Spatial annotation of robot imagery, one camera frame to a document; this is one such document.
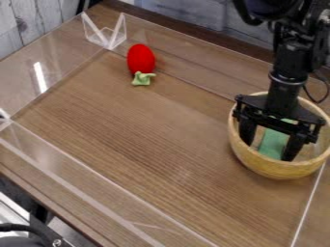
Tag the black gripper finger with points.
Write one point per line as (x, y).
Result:
(247, 129)
(295, 145)

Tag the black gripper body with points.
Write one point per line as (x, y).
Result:
(301, 120)

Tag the green stick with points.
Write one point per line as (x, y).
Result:
(273, 143)

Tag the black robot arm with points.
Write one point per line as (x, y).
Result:
(301, 26)

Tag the light wooden bowl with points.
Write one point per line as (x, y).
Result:
(309, 160)

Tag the red plush strawberry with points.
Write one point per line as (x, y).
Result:
(142, 62)

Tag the black metal table clamp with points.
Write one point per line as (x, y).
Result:
(45, 234)

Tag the clear acrylic corner bracket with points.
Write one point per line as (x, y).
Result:
(106, 37)

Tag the clear acrylic tray wall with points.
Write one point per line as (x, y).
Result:
(113, 216)

